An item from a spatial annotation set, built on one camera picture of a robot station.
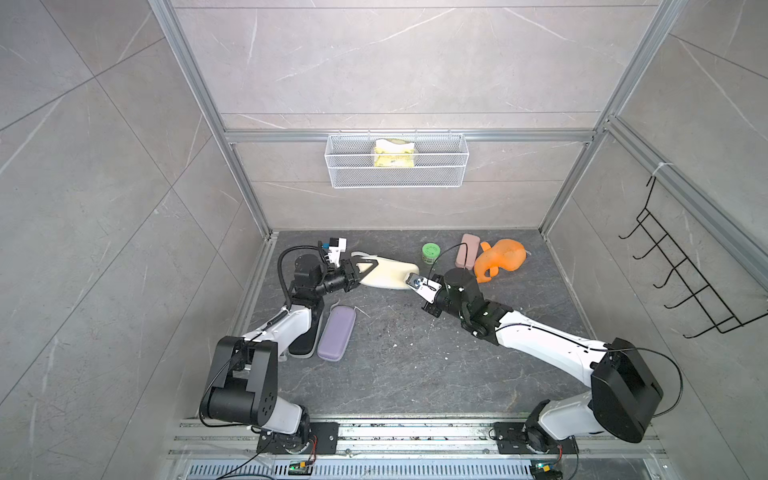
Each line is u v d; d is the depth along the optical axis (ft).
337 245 2.56
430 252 3.53
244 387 1.43
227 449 2.39
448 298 2.11
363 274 2.48
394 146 2.82
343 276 2.41
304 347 2.81
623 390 1.37
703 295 2.07
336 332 2.98
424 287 2.25
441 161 3.30
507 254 3.40
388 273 2.52
